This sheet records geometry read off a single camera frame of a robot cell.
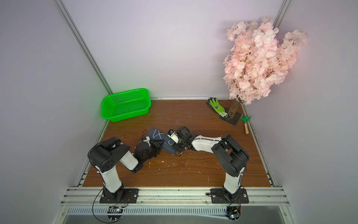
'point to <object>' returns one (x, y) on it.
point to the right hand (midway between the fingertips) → (176, 140)
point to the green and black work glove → (213, 103)
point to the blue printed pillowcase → (168, 144)
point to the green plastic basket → (126, 104)
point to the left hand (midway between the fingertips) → (167, 142)
